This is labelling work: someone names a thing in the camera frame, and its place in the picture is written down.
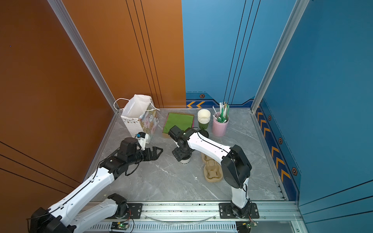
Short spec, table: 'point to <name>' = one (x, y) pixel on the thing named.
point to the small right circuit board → (244, 226)
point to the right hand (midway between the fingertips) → (184, 152)
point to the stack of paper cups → (204, 115)
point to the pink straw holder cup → (219, 128)
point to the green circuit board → (119, 225)
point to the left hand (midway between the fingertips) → (157, 148)
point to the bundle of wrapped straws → (224, 110)
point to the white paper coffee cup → (185, 162)
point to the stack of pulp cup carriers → (213, 172)
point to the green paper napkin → (182, 121)
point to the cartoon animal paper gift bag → (139, 115)
